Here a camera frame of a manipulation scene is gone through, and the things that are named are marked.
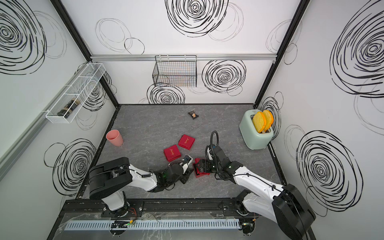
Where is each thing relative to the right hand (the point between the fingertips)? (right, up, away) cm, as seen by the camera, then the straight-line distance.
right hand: (201, 166), depth 83 cm
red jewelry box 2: (-9, +12, +13) cm, 20 cm away
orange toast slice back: (+38, +26, 0) cm, 46 cm away
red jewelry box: (-18, +6, +8) cm, 20 cm away
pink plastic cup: (-52, +15, +6) cm, 55 cm away
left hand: (-6, -3, +3) cm, 7 cm away
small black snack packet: (-5, +30, +29) cm, 42 cm away
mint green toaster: (+29, +15, +2) cm, 33 cm away
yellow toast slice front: (+33, +25, +2) cm, 42 cm away
